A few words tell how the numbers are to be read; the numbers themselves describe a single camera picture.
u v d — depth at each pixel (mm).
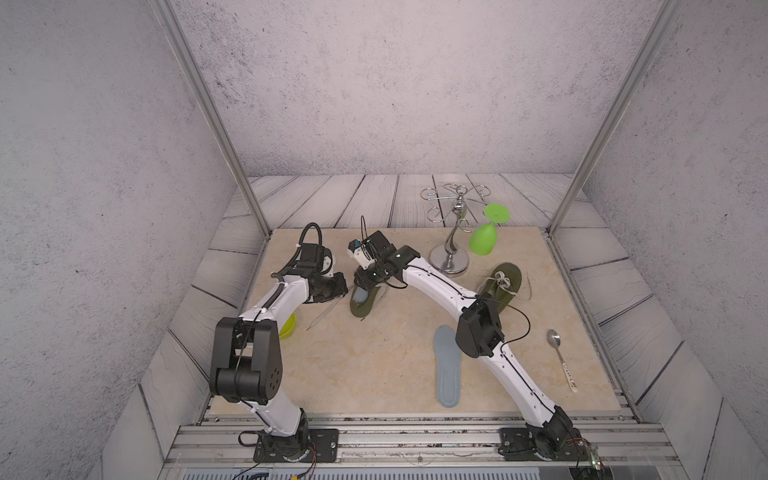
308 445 725
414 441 744
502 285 966
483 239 937
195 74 795
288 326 895
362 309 963
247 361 453
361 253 853
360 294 986
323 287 804
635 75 796
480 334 622
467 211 895
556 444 625
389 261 731
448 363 862
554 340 906
